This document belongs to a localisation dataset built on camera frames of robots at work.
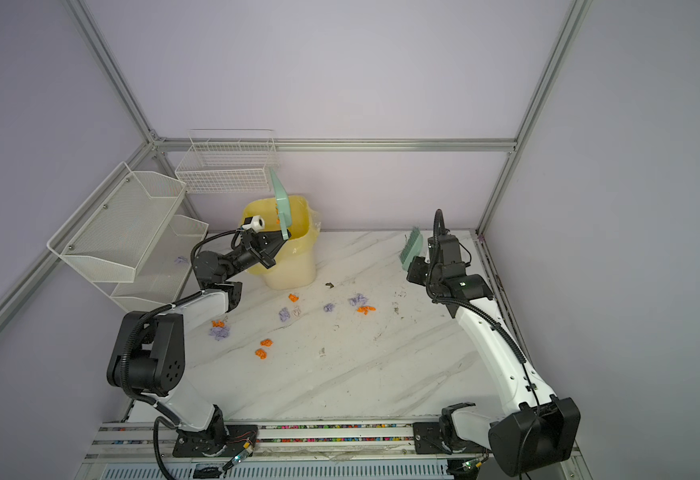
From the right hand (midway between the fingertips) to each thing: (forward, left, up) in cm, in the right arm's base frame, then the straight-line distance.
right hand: (413, 263), depth 78 cm
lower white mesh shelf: (+4, +76, -10) cm, 77 cm away
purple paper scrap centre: (+5, +15, -25) cm, 29 cm away
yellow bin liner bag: (+12, +31, +1) cm, 33 cm away
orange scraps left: (-15, +44, -24) cm, 53 cm away
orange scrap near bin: (+4, +38, -24) cm, 45 cm away
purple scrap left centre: (-3, +39, -23) cm, 46 cm away
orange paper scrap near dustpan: (0, +13, -25) cm, 28 cm away
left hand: (+1, +32, +11) cm, 33 cm away
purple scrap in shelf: (+9, +71, -9) cm, 73 cm away
